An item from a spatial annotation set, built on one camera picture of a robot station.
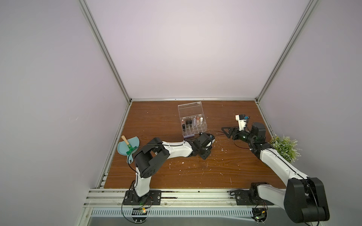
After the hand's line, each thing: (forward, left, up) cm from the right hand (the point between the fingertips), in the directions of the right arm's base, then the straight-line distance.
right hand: (227, 125), depth 81 cm
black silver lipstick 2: (+11, +22, -12) cm, 27 cm away
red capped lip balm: (+12, +17, -10) cm, 23 cm away
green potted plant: (-13, -30, -2) cm, 32 cm away
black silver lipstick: (+10, +24, -13) cm, 30 cm away
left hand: (-9, +9, -17) cm, 21 cm away
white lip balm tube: (+12, +14, -11) cm, 22 cm away
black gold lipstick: (+7, +27, -13) cm, 31 cm away
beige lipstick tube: (+12, +19, -13) cm, 26 cm away
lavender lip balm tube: (+2, +23, -17) cm, 29 cm away
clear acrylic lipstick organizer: (+24, +24, -16) cm, 38 cm away
